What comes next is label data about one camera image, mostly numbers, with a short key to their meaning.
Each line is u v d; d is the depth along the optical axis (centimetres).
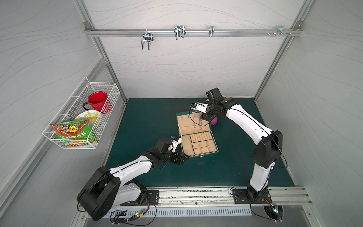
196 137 92
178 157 74
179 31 76
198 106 75
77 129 55
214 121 100
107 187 41
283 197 125
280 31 77
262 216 68
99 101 66
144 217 68
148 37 78
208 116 77
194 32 78
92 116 67
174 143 78
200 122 91
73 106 65
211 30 72
